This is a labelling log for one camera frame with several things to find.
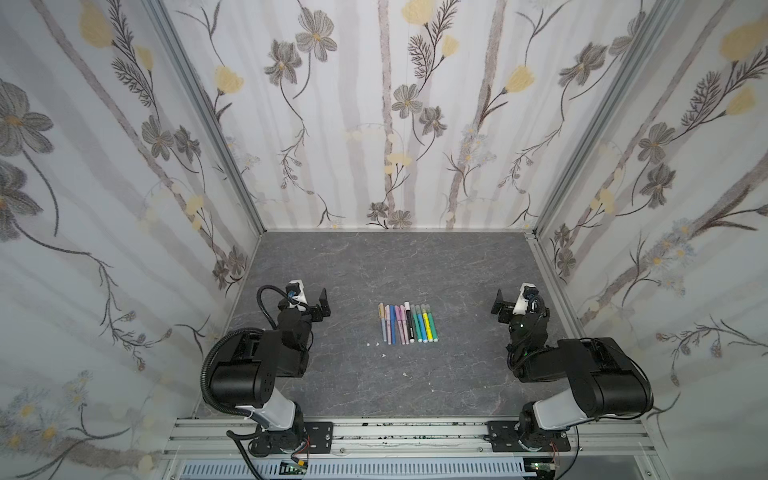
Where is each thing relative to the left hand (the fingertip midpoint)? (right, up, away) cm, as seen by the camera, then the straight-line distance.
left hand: (303, 283), depth 90 cm
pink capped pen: (+31, -10, +6) cm, 33 cm away
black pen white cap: (+33, -13, +4) cm, 36 cm away
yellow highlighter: (+38, -14, +4) cm, 41 cm away
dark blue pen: (+28, -14, +4) cm, 31 cm away
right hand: (+64, -1, -2) cm, 64 cm away
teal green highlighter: (+35, -13, +4) cm, 37 cm away
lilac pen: (+26, -13, +4) cm, 30 cm away
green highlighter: (+40, -14, +3) cm, 42 cm away
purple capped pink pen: (+30, -13, +5) cm, 33 cm away
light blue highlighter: (+37, -14, +3) cm, 39 cm away
